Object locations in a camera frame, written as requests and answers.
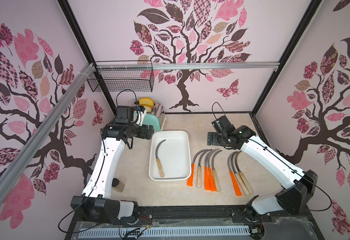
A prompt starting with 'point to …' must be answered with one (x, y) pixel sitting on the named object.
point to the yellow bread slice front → (148, 108)
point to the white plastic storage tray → (174, 153)
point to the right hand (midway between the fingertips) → (215, 138)
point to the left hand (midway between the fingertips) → (144, 132)
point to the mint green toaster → (151, 119)
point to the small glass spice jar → (117, 185)
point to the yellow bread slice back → (146, 101)
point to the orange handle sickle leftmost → (190, 181)
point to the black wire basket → (125, 76)
